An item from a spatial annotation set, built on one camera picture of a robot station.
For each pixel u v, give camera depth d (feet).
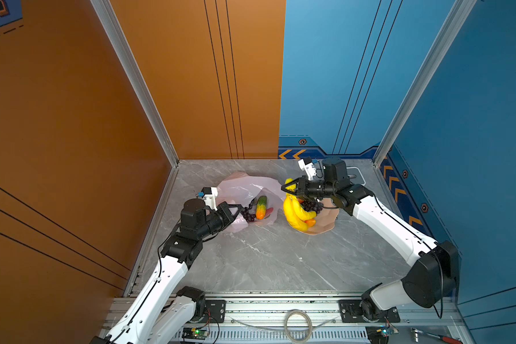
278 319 2.39
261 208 3.17
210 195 2.23
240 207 2.37
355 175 3.55
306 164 2.33
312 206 3.09
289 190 2.36
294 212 2.30
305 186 2.19
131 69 2.73
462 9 2.28
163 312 1.84
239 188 2.78
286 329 2.28
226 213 2.08
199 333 2.30
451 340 2.25
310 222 2.94
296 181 2.30
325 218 3.07
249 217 3.08
